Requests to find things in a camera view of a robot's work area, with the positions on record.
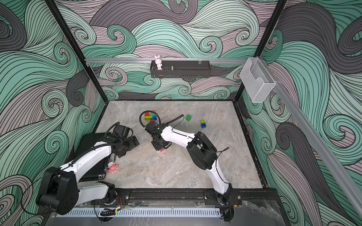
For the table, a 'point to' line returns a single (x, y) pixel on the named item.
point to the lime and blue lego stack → (203, 125)
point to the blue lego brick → (154, 117)
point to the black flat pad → (87, 141)
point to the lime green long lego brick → (147, 117)
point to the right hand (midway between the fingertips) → (158, 147)
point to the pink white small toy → (112, 167)
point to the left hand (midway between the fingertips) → (133, 144)
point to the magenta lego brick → (162, 150)
